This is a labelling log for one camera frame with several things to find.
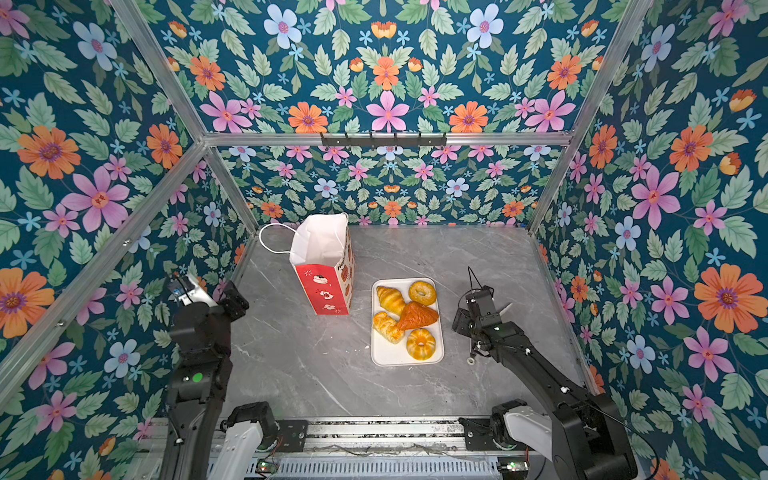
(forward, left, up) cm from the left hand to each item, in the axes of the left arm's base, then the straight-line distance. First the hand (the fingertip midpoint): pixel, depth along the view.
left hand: (220, 280), depth 68 cm
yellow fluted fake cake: (-7, -47, -28) cm, 55 cm away
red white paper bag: (+25, -16, -22) cm, 37 cm away
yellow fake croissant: (+8, -39, -27) cm, 48 cm away
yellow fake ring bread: (-2, -38, -26) cm, 46 cm away
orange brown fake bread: (0, -46, -24) cm, 52 cm away
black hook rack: (+46, -39, +7) cm, 61 cm away
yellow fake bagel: (+10, -49, -28) cm, 58 cm away
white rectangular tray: (-9, -37, -30) cm, 48 cm away
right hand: (-2, -61, -24) cm, 65 cm away
